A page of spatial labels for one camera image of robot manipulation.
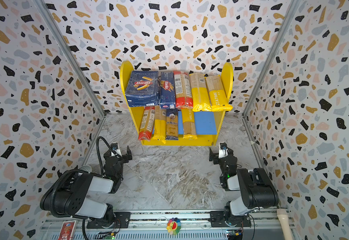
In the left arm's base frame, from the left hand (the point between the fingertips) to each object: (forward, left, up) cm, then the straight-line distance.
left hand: (118, 145), depth 87 cm
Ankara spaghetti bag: (+14, -31, +4) cm, 34 cm away
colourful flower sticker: (-39, -33, -11) cm, 52 cm away
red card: (-40, +17, -10) cm, 44 cm away
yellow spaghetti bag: (+13, -24, +4) cm, 27 cm away
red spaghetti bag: (+13, -16, +4) cm, 21 cm away
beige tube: (-36, -87, -9) cm, 94 cm away
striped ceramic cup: (-10, +19, -9) cm, 23 cm away
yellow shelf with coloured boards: (+15, -54, +1) cm, 57 cm away
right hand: (+1, -59, -1) cm, 59 cm away
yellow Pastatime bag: (+7, -42, +4) cm, 42 cm away
